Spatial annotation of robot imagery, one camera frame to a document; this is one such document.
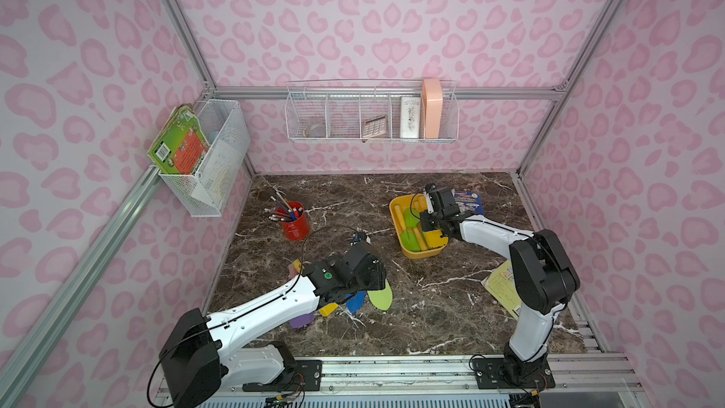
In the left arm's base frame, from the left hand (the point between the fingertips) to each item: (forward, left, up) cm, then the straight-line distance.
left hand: (381, 271), depth 78 cm
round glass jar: (+42, +21, +16) cm, 50 cm away
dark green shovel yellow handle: (+18, -10, -12) cm, 24 cm away
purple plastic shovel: (-9, +23, -12) cm, 27 cm away
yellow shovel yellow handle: (+14, -18, -6) cm, 23 cm away
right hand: (+24, -16, -6) cm, 29 cm away
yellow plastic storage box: (+30, -14, -8) cm, 34 cm away
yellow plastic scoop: (-6, +17, -12) cm, 22 cm away
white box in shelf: (+45, -10, +19) cm, 50 cm away
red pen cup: (+18, +28, -7) cm, 34 cm away
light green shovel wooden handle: (-3, 0, -12) cm, 12 cm away
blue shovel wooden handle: (-5, +7, -11) cm, 14 cm away
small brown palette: (+44, +1, +16) cm, 47 cm away
